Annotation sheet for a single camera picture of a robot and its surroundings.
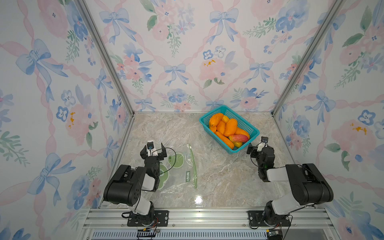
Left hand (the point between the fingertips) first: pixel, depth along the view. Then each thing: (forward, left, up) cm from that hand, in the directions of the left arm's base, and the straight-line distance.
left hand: (155, 144), depth 89 cm
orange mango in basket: (+15, -48, -3) cm, 50 cm away
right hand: (+3, -64, -3) cm, 64 cm away
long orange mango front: (+6, -44, -4) cm, 44 cm away
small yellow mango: (+26, -46, -6) cm, 53 cm away
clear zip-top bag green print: (-11, -14, -11) cm, 20 cm away
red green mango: (+6, -51, -3) cm, 52 cm away
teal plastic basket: (+20, -56, -4) cm, 60 cm away
